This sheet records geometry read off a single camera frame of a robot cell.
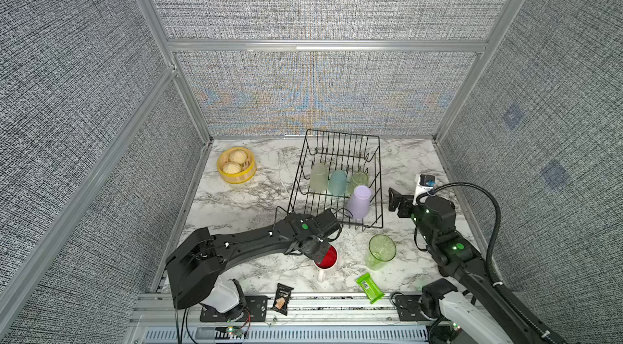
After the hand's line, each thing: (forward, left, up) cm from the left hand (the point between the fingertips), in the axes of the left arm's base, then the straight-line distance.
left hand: (318, 253), depth 79 cm
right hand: (+14, -28, +15) cm, 35 cm away
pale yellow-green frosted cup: (+29, -2, +2) cm, 29 cm away
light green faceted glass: (+28, -19, +1) cm, 34 cm away
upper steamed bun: (+42, +31, +2) cm, 52 cm away
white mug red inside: (-4, -3, +4) cm, 6 cm away
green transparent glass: (-3, -19, +7) cm, 20 cm away
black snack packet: (-12, +12, -3) cm, 17 cm away
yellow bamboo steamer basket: (+36, +27, 0) cm, 45 cm away
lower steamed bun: (+37, +33, +1) cm, 49 cm away
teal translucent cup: (+26, -10, +2) cm, 28 cm away
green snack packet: (-10, -16, -4) cm, 19 cm away
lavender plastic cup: (+14, -15, +7) cm, 21 cm away
